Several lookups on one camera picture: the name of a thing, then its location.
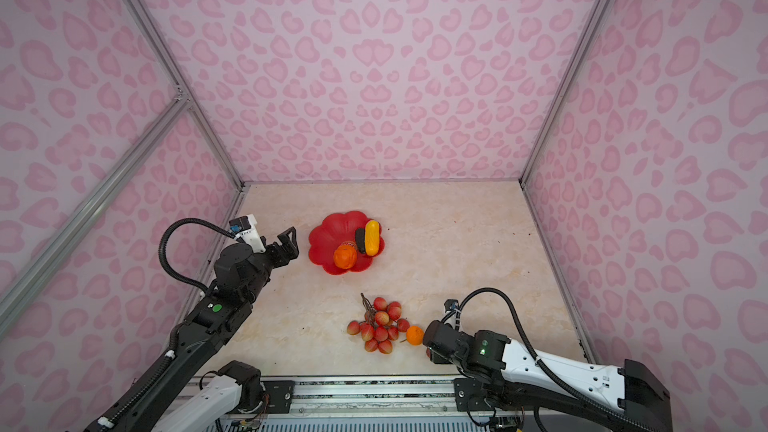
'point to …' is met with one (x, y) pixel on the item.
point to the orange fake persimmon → (345, 254)
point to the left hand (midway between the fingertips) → (281, 228)
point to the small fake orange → (415, 335)
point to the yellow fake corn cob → (372, 238)
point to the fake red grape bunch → (381, 326)
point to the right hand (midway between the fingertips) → (436, 349)
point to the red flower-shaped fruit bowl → (324, 239)
